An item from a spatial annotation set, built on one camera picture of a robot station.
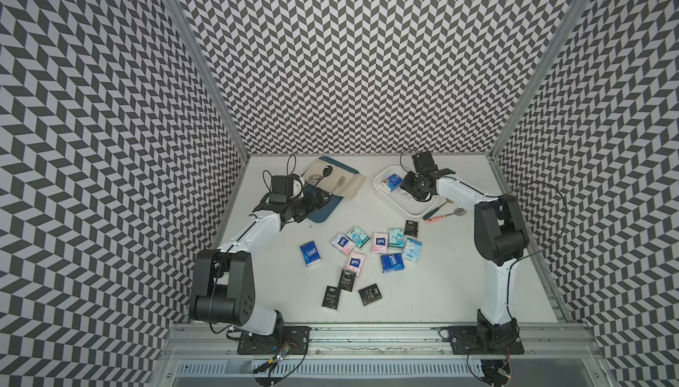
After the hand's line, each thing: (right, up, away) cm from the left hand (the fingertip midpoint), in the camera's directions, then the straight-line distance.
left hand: (323, 204), depth 89 cm
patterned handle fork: (+5, +7, +19) cm, 21 cm away
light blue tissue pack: (+30, -16, 0) cm, 34 cm away
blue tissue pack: (-4, -16, -2) cm, 17 cm away
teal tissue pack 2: (+25, -12, +2) cm, 28 cm away
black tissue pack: (+31, -10, +5) cm, 33 cm away
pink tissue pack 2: (+11, -18, -4) cm, 22 cm away
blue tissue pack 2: (+23, -19, -4) cm, 30 cm away
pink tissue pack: (+19, -13, +1) cm, 23 cm away
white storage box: (+29, +1, +14) cm, 32 cm away
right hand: (+30, +5, +12) cm, 33 cm away
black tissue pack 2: (+8, -23, -8) cm, 26 cm away
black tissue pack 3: (+4, -27, -10) cm, 29 cm away
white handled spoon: (-6, +8, +20) cm, 22 cm away
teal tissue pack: (+12, -12, +2) cm, 17 cm away
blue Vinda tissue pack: (+27, +7, +18) cm, 33 cm away
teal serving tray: (+1, -2, -10) cm, 10 cm away
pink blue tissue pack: (+7, -14, 0) cm, 16 cm away
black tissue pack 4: (+15, -27, -10) cm, 32 cm away
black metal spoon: (-1, +11, +23) cm, 26 cm away
